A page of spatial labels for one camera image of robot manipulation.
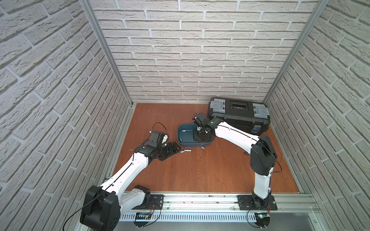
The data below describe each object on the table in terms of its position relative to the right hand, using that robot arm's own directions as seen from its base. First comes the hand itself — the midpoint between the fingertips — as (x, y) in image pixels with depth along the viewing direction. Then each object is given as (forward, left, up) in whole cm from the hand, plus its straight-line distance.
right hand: (197, 137), depth 88 cm
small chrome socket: (-5, +10, -8) cm, 14 cm away
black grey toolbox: (+11, -36, +7) cm, 38 cm away
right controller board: (-43, -30, -11) cm, 53 cm away
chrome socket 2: (+10, +9, -7) cm, 15 cm away
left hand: (-8, +12, +2) cm, 15 cm away
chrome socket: (-3, -4, -9) cm, 10 cm away
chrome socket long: (-4, +7, -8) cm, 12 cm away
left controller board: (-38, +32, -12) cm, 51 cm away
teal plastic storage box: (+6, +7, -9) cm, 13 cm away
